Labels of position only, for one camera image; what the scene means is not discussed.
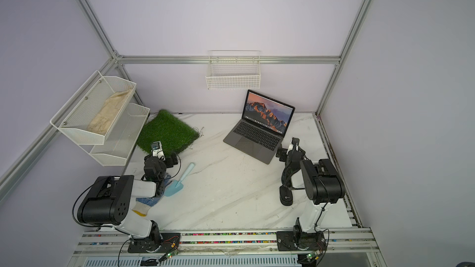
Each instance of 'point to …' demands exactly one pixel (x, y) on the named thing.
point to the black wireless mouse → (286, 196)
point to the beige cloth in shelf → (101, 122)
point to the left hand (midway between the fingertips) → (164, 153)
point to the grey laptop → (265, 122)
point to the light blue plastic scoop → (177, 185)
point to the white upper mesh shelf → (88, 116)
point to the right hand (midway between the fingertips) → (290, 148)
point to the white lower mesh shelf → (121, 138)
